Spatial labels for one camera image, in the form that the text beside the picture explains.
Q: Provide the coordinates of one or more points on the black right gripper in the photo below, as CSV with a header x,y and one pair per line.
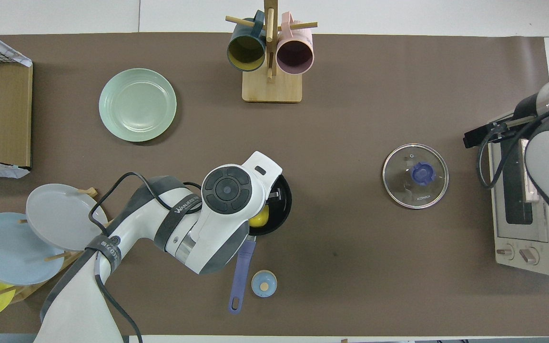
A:
x,y
517,114

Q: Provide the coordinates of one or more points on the yellow lemon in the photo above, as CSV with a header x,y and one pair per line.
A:
x,y
259,218

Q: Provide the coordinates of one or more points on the glass lid blue knob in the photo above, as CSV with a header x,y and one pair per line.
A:
x,y
422,172

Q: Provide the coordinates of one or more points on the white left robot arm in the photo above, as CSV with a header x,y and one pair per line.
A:
x,y
174,224

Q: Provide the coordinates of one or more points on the mint green plate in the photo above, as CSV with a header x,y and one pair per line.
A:
x,y
137,105

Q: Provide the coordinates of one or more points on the grey plate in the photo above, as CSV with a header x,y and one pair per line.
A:
x,y
57,214

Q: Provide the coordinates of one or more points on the wooden plate rack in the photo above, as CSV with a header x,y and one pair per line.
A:
x,y
60,256

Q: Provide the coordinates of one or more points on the light blue plate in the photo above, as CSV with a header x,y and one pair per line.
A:
x,y
7,247

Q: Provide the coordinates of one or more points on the dark blue saucepan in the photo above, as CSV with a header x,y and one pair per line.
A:
x,y
242,276

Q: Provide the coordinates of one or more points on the brown table mat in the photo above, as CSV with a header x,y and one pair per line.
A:
x,y
350,262

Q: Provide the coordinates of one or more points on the wooden mug tree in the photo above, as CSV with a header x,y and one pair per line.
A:
x,y
272,90

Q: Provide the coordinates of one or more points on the beige toaster oven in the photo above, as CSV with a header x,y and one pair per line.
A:
x,y
513,238

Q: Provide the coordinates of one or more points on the pink ribbed mug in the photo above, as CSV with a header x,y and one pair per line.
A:
x,y
296,55

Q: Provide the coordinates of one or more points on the dark teal mug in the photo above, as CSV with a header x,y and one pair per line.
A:
x,y
246,52

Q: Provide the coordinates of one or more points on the brown wooden shelf board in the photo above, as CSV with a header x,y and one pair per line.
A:
x,y
7,114

